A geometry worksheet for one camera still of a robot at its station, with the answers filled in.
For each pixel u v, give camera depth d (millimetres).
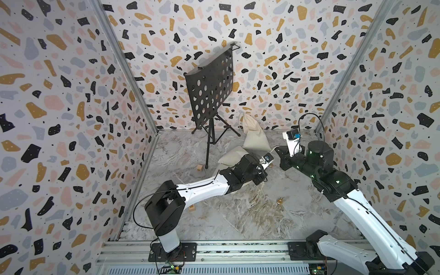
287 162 597
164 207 444
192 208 848
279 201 877
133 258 737
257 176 687
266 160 684
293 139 558
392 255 378
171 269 706
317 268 716
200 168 1003
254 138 1063
